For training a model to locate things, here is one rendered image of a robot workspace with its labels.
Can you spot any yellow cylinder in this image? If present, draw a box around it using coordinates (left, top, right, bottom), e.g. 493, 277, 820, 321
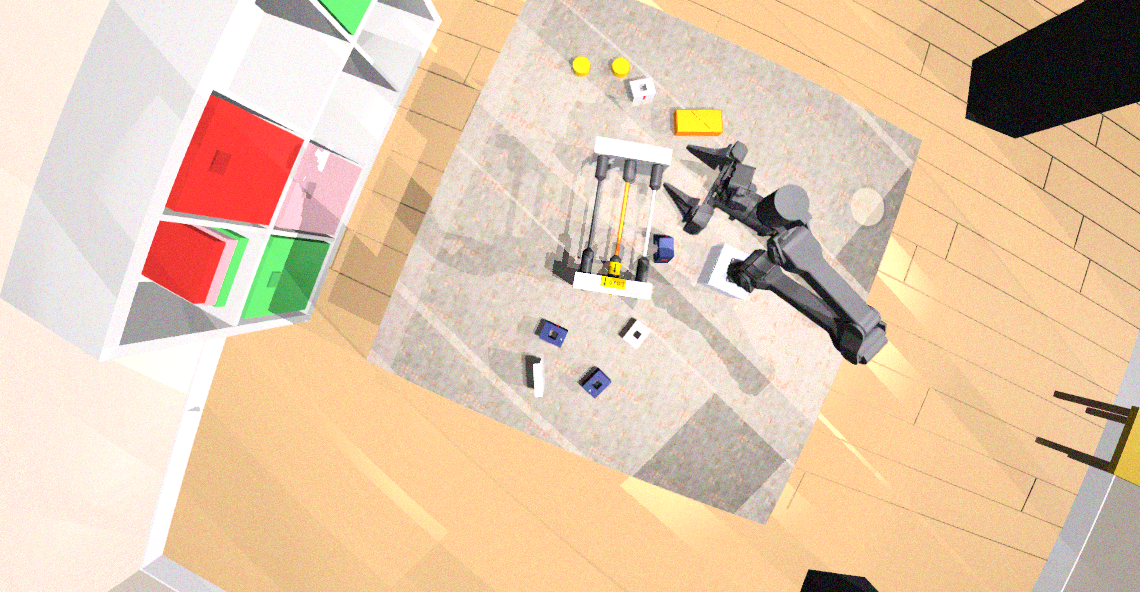
611, 58, 629, 78
573, 56, 591, 76

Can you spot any orange rectangular block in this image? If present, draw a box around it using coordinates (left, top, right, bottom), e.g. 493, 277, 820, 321
673, 110, 723, 136

